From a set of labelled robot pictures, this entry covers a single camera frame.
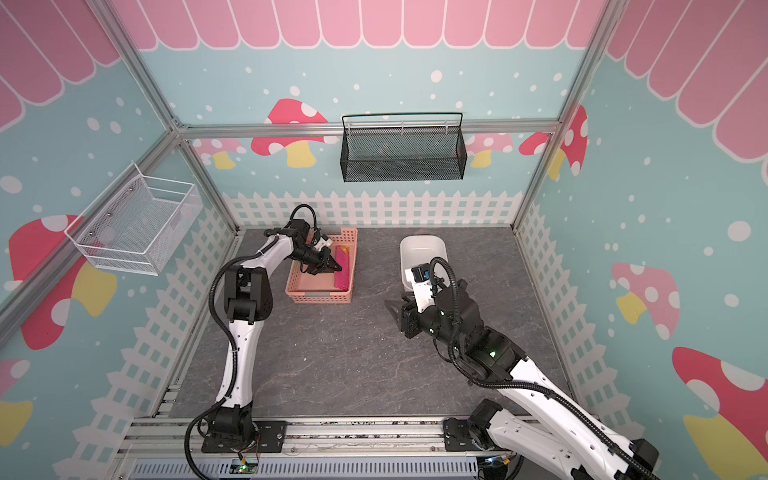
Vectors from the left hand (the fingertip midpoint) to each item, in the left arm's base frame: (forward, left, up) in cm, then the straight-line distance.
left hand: (339, 270), depth 104 cm
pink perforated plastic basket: (-7, +10, -2) cm, 12 cm away
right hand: (-27, -20, +26) cm, 42 cm away
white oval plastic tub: (+10, -28, 0) cm, 30 cm away
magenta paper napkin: (-3, -1, -1) cm, 3 cm away
